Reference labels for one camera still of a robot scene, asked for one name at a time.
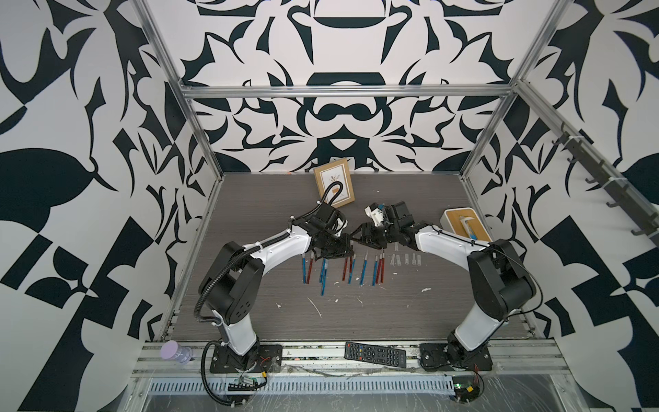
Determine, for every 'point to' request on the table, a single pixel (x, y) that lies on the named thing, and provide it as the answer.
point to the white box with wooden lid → (465, 222)
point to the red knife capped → (345, 269)
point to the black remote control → (382, 355)
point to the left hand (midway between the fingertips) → (352, 248)
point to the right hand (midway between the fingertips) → (353, 234)
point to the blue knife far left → (304, 269)
